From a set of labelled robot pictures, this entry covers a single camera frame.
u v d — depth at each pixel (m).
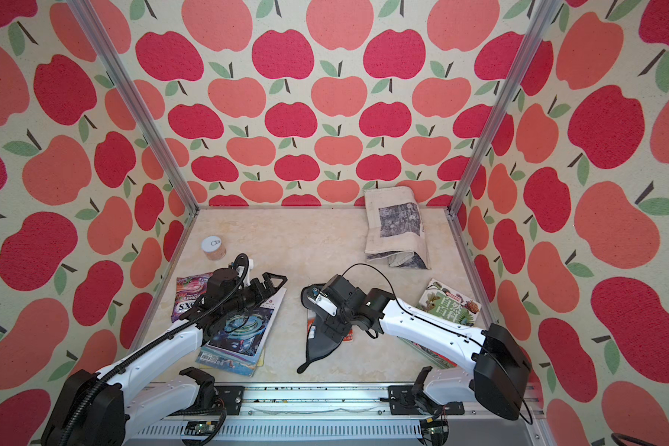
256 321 0.86
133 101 0.86
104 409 0.40
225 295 0.64
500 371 0.40
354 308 0.59
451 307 0.89
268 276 0.75
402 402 0.73
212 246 1.02
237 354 0.80
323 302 0.70
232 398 0.75
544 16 0.70
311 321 0.88
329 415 0.73
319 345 0.83
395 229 1.05
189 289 0.93
